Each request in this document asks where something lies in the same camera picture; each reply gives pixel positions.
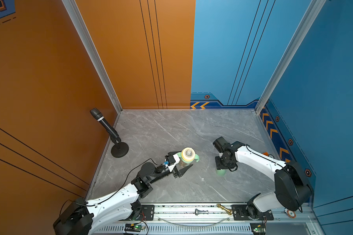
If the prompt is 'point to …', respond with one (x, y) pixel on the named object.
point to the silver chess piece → (198, 212)
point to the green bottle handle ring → (197, 158)
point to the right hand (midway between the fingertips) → (220, 166)
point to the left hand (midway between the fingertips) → (187, 156)
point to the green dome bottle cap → (221, 172)
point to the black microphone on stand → (120, 149)
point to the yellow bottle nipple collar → (188, 154)
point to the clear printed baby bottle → (183, 164)
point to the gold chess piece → (229, 211)
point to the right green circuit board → (258, 227)
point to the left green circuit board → (134, 227)
